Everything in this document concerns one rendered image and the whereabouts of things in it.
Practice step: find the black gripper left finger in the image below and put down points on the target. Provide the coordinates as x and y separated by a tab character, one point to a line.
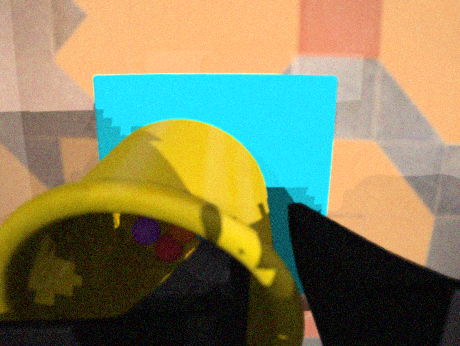
203	302

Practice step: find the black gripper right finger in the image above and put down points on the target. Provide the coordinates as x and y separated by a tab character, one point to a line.
361	294

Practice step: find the yellow cup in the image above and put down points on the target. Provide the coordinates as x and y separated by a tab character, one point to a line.
69	253

